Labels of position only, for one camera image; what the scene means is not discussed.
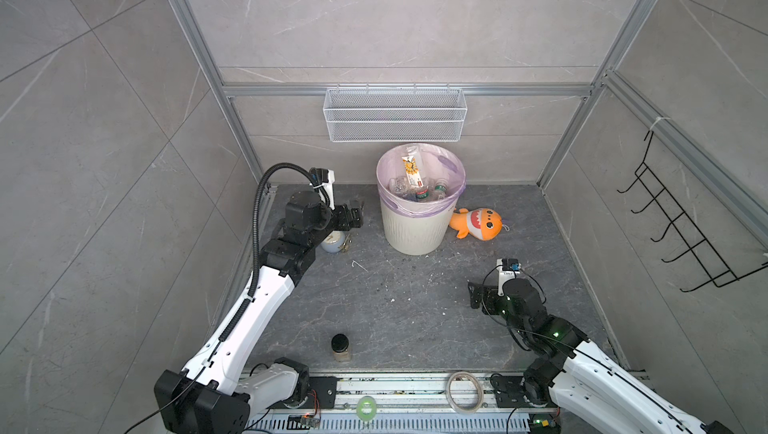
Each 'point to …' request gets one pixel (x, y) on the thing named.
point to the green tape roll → (366, 408)
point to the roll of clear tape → (480, 397)
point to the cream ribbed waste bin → (410, 234)
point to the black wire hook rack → (712, 263)
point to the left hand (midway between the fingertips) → (348, 194)
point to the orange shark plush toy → (483, 224)
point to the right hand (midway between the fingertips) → (482, 282)
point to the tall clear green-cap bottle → (414, 178)
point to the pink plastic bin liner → (437, 162)
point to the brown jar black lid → (340, 348)
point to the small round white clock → (334, 242)
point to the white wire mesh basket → (395, 115)
